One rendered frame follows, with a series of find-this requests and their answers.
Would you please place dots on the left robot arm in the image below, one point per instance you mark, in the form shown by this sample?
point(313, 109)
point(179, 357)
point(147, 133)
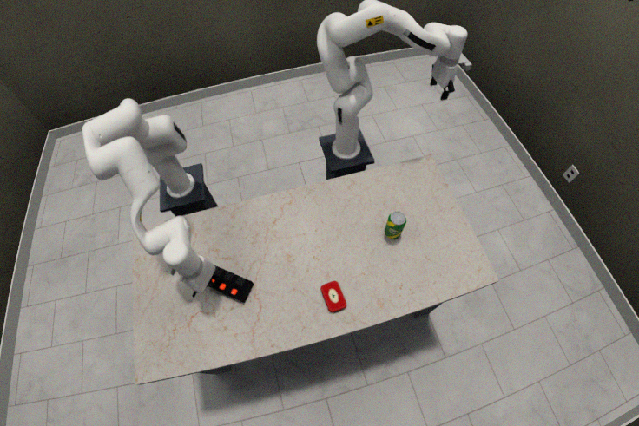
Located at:
point(353, 81)

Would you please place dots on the green and yellow drink can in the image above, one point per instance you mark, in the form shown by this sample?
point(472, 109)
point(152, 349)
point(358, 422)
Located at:
point(395, 225)

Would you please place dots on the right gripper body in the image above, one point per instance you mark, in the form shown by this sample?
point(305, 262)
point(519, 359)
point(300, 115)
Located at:
point(199, 284)

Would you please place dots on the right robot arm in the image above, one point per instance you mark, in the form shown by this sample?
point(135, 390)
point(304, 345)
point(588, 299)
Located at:
point(109, 152)

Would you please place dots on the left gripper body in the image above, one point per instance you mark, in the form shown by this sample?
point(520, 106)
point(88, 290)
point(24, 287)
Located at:
point(443, 73)

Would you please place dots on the black power strip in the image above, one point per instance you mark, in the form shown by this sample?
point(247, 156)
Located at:
point(231, 284)

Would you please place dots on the red mint tin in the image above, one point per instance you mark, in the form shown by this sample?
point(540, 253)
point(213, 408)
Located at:
point(333, 296)

